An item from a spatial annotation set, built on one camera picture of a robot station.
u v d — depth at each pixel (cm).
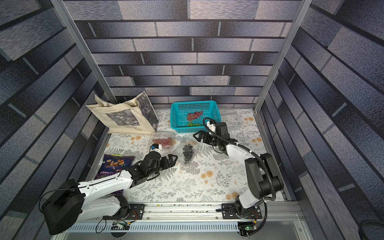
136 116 92
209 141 79
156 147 77
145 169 64
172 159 76
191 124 106
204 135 80
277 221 74
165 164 74
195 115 111
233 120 114
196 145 97
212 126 83
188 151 92
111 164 85
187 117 113
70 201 41
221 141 71
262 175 46
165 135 104
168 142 97
